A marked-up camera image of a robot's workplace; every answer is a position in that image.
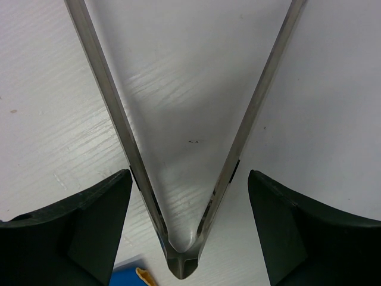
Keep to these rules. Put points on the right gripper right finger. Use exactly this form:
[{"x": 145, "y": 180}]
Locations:
[{"x": 306, "y": 242}]

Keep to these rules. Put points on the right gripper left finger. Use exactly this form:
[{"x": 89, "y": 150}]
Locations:
[{"x": 71, "y": 242}]

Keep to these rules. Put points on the metal tongs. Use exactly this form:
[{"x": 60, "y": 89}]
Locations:
[{"x": 181, "y": 265}]

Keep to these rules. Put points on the blue printed placemat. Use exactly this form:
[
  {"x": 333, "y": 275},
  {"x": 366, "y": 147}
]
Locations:
[{"x": 132, "y": 272}]

